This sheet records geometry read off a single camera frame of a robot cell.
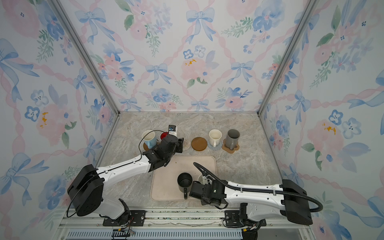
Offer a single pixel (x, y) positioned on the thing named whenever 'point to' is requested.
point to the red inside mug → (163, 135)
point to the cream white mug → (215, 136)
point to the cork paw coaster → (225, 148)
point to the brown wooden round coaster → (199, 144)
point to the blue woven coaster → (215, 148)
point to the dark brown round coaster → (145, 147)
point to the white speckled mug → (202, 179)
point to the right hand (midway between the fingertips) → (205, 195)
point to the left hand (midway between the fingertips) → (181, 137)
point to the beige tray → (163, 181)
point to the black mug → (184, 180)
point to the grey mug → (232, 138)
